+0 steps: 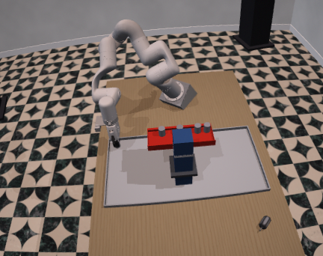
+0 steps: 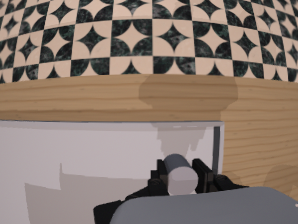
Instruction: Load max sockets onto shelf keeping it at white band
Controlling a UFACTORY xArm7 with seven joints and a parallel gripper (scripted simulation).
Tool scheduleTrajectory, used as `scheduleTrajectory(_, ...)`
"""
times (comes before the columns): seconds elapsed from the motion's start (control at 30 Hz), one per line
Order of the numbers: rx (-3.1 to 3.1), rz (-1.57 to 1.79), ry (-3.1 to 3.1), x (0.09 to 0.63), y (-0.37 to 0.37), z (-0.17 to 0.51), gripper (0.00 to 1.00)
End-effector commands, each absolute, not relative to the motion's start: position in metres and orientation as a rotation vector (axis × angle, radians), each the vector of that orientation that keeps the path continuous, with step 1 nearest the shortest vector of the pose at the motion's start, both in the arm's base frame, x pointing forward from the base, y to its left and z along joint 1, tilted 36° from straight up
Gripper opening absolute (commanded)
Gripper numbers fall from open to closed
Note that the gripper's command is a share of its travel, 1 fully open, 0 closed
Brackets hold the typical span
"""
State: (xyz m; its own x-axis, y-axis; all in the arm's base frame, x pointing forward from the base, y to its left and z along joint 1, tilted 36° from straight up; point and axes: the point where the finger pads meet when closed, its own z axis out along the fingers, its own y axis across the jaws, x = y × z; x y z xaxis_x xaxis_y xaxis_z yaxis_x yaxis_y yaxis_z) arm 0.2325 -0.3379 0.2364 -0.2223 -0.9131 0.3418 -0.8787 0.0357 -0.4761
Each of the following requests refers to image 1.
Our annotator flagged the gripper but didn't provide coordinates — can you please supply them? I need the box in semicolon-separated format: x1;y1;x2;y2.
106;122;120;147

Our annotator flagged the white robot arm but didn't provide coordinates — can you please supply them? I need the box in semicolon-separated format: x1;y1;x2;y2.
91;19;184;132

